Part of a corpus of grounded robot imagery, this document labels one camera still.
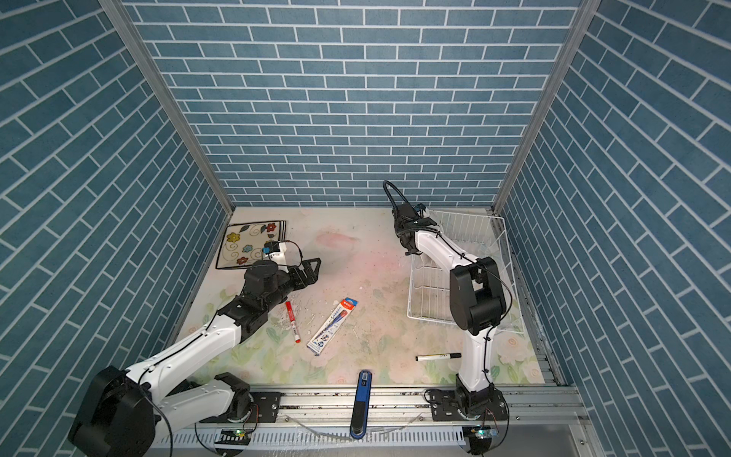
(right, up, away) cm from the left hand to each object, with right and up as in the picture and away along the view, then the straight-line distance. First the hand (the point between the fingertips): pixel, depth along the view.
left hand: (312, 263), depth 82 cm
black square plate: (-32, +5, +23) cm, 39 cm away
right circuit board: (+46, -42, -11) cm, 63 cm away
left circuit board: (-17, -43, -10) cm, 48 cm away
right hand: (+38, +8, +12) cm, 41 cm away
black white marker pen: (+41, -27, 0) cm, 49 cm away
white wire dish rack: (+57, +8, +27) cm, 64 cm away
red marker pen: (-9, -18, +9) cm, 22 cm away
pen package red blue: (+4, -20, +4) cm, 21 cm away
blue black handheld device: (+15, -37, -8) cm, 40 cm away
